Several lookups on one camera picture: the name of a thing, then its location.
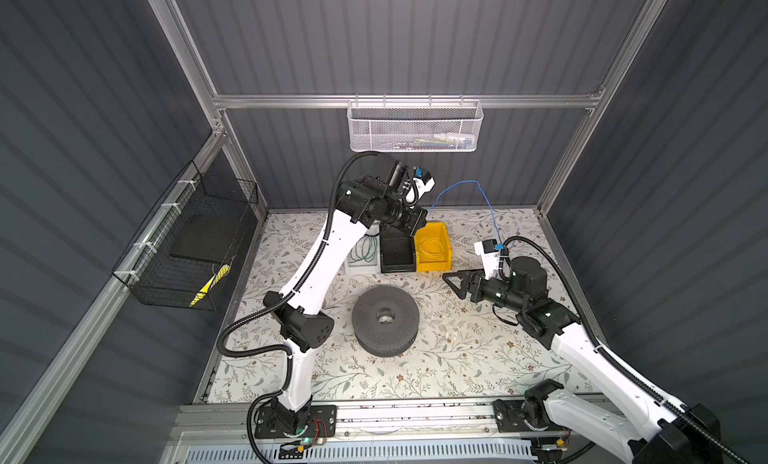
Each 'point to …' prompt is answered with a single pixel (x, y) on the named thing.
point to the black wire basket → (156, 277)
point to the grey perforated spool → (385, 320)
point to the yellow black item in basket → (212, 282)
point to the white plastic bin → (363, 267)
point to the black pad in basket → (209, 237)
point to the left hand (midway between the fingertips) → (425, 221)
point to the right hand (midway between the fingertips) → (454, 277)
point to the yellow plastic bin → (433, 248)
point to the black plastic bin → (397, 251)
